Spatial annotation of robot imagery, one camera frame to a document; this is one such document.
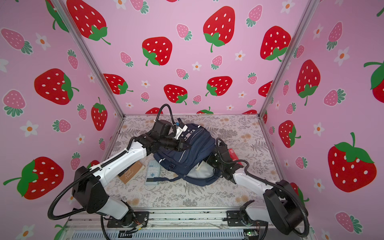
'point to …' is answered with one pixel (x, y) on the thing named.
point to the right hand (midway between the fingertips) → (203, 155)
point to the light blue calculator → (153, 171)
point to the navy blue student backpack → (190, 162)
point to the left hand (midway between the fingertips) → (191, 145)
